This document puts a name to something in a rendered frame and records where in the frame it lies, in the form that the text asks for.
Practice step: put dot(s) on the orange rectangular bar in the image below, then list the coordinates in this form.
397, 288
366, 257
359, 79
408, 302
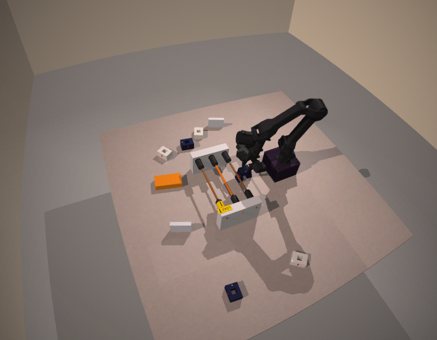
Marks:
168, 181

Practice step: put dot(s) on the white square block with hole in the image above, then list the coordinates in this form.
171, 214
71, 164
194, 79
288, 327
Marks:
198, 132

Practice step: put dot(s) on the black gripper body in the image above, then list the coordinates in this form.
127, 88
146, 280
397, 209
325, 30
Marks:
258, 166

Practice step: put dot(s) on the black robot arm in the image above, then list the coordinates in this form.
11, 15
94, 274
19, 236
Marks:
268, 128

